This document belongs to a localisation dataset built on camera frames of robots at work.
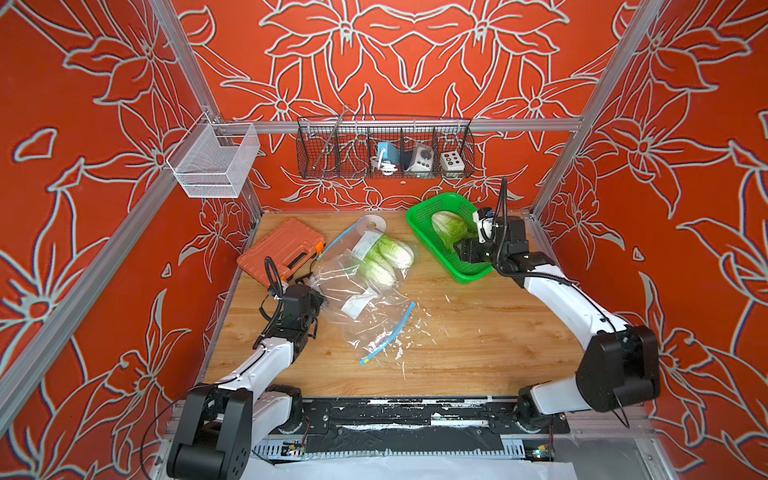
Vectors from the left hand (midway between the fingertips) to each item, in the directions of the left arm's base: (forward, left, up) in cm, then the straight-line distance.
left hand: (317, 286), depth 89 cm
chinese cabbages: (+10, -19, 0) cm, 21 cm away
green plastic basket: (+11, -40, +1) cm, 42 cm away
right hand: (+11, -42, +12) cm, 44 cm away
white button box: (+37, -40, +21) cm, 59 cm away
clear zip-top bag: (+11, -8, +4) cm, 14 cm away
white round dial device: (+33, -31, +24) cm, 51 cm away
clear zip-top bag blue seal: (-9, -17, -2) cm, 19 cm away
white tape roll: (+33, -13, -6) cm, 36 cm away
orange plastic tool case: (+17, +14, -3) cm, 22 cm away
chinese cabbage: (+26, -43, +1) cm, 50 cm away
